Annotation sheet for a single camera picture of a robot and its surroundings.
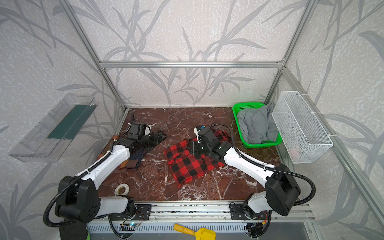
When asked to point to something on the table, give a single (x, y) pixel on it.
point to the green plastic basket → (236, 107)
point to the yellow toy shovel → (200, 234)
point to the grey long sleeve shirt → (258, 125)
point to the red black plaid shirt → (186, 166)
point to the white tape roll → (127, 189)
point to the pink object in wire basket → (294, 153)
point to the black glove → (73, 231)
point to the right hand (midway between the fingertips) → (188, 143)
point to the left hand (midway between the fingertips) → (165, 135)
